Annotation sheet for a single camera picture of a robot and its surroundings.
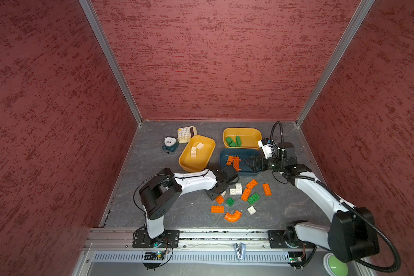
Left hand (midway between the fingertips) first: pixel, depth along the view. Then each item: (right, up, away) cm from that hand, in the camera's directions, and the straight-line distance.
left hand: (220, 193), depth 87 cm
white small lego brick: (-12, +24, +20) cm, 33 cm away
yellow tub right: (+18, +29, +24) cm, 41 cm away
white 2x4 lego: (+2, 0, 0) cm, 2 cm away
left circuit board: (-29, -21, -15) cm, 39 cm away
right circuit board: (+32, -22, -15) cm, 41 cm away
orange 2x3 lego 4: (+6, +15, +13) cm, 21 cm away
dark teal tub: (+15, +19, +15) cm, 28 cm away
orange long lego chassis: (+11, +15, +13) cm, 22 cm away
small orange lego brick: (0, -2, -3) cm, 3 cm away
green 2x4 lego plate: (+13, +27, +23) cm, 37 cm away
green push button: (+45, -23, -19) cm, 54 cm away
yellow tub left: (-11, +14, +13) cm, 22 cm away
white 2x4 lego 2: (-15, +21, +17) cm, 31 cm away
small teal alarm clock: (-30, +25, +17) cm, 42 cm away
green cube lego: (+9, +25, +20) cm, 33 cm away
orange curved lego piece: (+7, -10, -6) cm, 13 cm away
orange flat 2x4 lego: (-1, -6, -4) cm, 8 cm away
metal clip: (+8, -18, -16) cm, 25 cm away
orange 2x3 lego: (+14, -1, +1) cm, 14 cm away
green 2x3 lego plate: (+17, -2, -2) cm, 17 cm away
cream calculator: (-22, +32, +24) cm, 46 cm away
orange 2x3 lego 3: (+25, +1, +3) cm, 26 cm away
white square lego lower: (+15, -6, -5) cm, 17 cm away
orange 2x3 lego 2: (+18, +4, +5) cm, 19 cm away
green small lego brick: (+7, +27, +21) cm, 35 cm away
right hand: (+14, +17, -4) cm, 22 cm away
